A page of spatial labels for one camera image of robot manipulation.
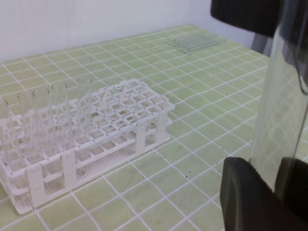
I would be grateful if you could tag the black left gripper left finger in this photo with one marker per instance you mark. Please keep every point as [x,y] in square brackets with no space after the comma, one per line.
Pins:
[248,203]

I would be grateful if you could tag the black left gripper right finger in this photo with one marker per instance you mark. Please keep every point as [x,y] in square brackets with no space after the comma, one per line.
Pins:
[255,14]

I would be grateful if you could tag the clear glass test tube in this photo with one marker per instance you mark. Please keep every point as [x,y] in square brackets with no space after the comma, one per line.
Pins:
[284,101]

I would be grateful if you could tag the green grid tablecloth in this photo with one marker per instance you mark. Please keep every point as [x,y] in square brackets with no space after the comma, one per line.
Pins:
[175,186]

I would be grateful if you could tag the spare glass tube near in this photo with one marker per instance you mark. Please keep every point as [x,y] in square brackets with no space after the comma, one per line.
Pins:
[189,46]

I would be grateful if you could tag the spare glass tube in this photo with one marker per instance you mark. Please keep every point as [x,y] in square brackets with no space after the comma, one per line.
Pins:
[189,46]
[173,41]

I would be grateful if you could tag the spare glass tube far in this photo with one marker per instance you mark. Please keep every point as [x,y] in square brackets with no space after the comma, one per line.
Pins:
[173,41]

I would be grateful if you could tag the rack glass tube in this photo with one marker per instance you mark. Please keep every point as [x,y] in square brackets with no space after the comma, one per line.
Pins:
[25,106]
[42,107]
[84,89]
[6,132]
[60,103]

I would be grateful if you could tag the white test tube rack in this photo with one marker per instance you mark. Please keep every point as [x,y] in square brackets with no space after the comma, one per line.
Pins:
[127,120]

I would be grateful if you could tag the leftmost rack glass tube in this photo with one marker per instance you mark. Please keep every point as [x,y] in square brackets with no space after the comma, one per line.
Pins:
[6,132]

